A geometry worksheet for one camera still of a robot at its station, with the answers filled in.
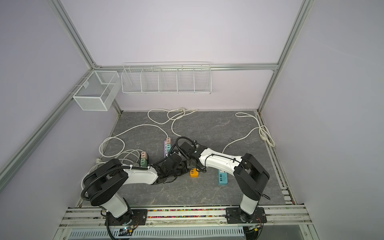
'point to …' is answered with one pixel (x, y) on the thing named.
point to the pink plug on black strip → (144, 155)
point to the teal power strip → (222, 177)
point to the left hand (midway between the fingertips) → (192, 168)
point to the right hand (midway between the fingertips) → (194, 163)
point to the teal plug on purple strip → (168, 147)
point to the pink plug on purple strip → (168, 140)
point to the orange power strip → (194, 173)
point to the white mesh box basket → (98, 90)
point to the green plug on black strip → (143, 162)
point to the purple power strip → (165, 149)
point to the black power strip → (148, 159)
